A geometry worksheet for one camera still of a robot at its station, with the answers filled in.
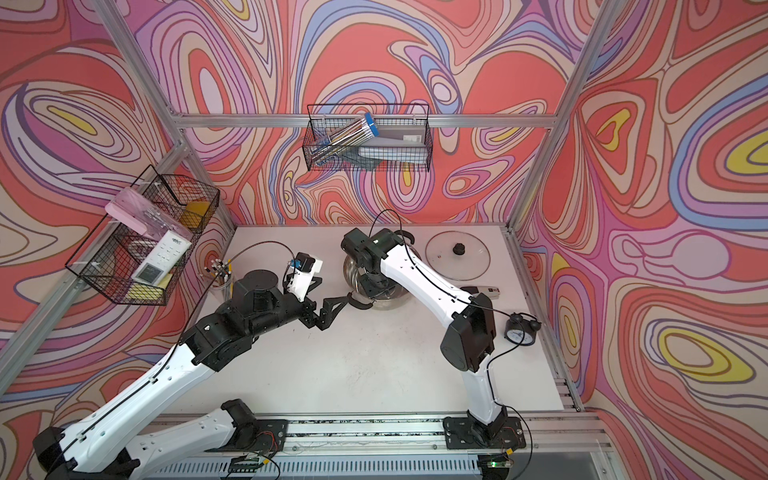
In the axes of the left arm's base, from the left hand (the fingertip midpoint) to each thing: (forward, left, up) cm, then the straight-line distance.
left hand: (336, 291), depth 67 cm
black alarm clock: (+1, -50, -22) cm, 54 cm away
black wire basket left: (+9, +47, +4) cm, 48 cm away
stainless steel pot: (+14, -14, -26) cm, 33 cm away
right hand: (+7, -12, -13) cm, 19 cm away
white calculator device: (+7, +42, +3) cm, 42 cm away
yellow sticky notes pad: (+3, +48, -6) cm, 48 cm away
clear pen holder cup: (+14, +37, -14) cm, 42 cm away
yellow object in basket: (+23, +40, +4) cm, 46 cm away
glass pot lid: (+33, -38, -26) cm, 57 cm away
